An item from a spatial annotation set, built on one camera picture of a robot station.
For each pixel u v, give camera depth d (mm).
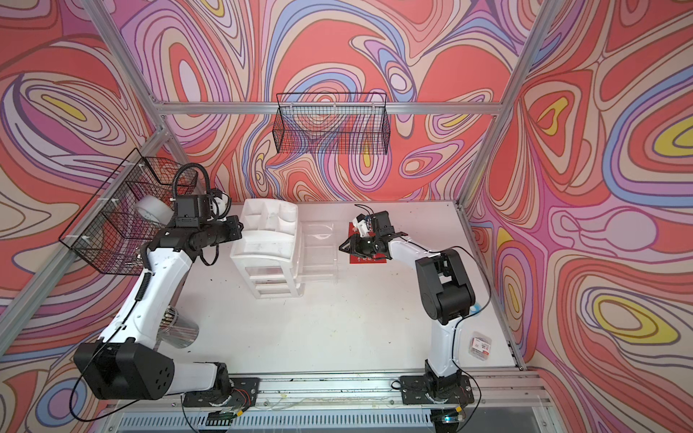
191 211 575
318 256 960
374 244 762
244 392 724
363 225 902
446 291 518
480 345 794
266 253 806
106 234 692
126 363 382
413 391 728
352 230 1111
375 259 863
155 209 735
